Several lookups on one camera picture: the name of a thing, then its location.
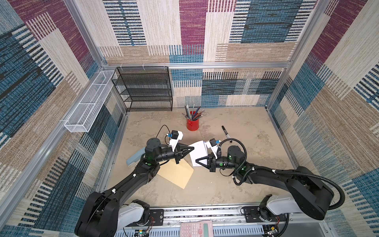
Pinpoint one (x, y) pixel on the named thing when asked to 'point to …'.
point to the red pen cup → (193, 121)
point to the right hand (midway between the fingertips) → (198, 162)
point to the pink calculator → (200, 228)
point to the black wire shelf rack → (145, 88)
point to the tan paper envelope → (179, 174)
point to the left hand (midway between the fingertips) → (193, 148)
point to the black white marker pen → (226, 134)
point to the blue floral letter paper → (199, 150)
